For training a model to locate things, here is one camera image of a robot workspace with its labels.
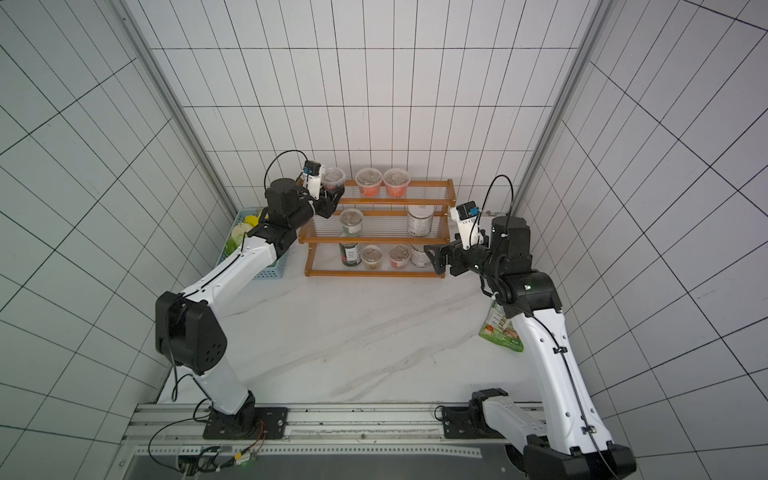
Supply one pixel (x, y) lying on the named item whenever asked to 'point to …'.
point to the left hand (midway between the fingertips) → (333, 190)
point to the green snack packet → (497, 329)
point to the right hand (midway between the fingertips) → (430, 241)
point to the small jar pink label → (400, 255)
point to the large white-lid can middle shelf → (420, 219)
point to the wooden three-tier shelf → (380, 229)
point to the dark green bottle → (350, 253)
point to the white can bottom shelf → (418, 258)
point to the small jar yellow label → (371, 256)
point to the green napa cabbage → (236, 237)
